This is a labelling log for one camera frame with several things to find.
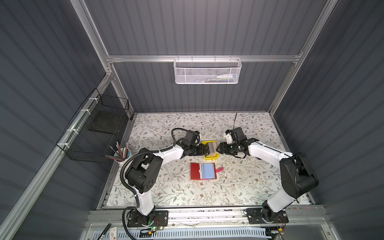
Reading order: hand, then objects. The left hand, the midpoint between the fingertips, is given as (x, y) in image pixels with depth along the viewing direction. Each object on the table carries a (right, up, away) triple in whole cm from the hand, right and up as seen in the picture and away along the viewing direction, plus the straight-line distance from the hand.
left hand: (208, 152), depth 91 cm
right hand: (+9, +2, 0) cm, 9 cm away
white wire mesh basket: (+2, +58, +21) cm, 62 cm away
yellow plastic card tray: (+6, -3, +3) cm, 8 cm away
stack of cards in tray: (+3, +2, +4) cm, 6 cm away
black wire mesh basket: (-58, +13, -17) cm, 62 cm away
